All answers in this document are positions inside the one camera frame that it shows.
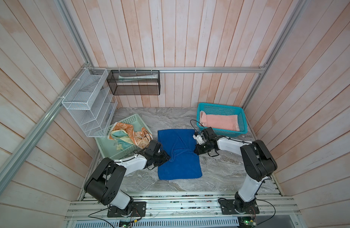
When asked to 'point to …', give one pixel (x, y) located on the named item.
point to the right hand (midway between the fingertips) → (194, 150)
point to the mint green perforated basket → (107, 147)
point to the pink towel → (219, 122)
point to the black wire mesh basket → (134, 82)
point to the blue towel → (179, 144)
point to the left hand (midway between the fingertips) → (169, 160)
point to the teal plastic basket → (213, 109)
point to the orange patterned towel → (141, 138)
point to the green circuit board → (246, 222)
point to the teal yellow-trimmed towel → (122, 140)
